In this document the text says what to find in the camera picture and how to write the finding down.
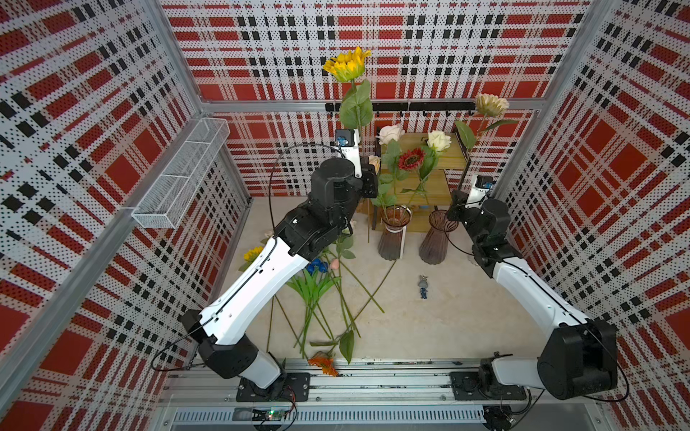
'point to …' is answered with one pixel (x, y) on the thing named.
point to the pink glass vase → (395, 219)
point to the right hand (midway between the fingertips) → (458, 189)
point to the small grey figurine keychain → (423, 285)
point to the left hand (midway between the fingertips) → (370, 160)
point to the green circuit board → (267, 415)
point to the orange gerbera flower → (324, 360)
